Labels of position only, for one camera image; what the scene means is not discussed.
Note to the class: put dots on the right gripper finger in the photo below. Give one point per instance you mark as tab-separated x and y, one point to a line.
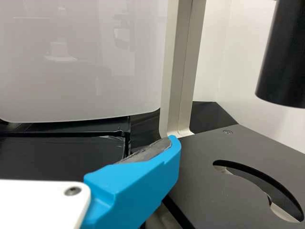
133	190

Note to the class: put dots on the black tray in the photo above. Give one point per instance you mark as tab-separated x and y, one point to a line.
59	155

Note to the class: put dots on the black platform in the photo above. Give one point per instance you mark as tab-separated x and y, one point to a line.
71	126

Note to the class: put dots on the cream microscope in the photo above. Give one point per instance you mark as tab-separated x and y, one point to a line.
238	155

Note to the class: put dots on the white box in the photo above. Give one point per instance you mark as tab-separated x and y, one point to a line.
71	59

